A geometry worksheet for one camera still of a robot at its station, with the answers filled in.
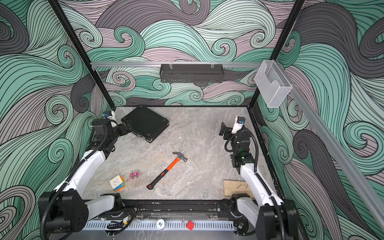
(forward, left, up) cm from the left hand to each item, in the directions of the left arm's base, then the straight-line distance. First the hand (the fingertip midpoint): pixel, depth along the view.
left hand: (123, 121), depth 83 cm
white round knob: (-46, -25, -15) cm, 54 cm away
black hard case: (+11, -7, -16) cm, 20 cm away
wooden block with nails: (-29, -60, -19) cm, 70 cm away
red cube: (-46, -38, -22) cm, 63 cm away
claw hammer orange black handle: (-22, -22, -21) cm, 37 cm away
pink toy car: (-22, -7, -20) cm, 30 cm away
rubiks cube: (-28, 0, -17) cm, 33 cm away
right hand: (-2, -59, +1) cm, 59 cm away
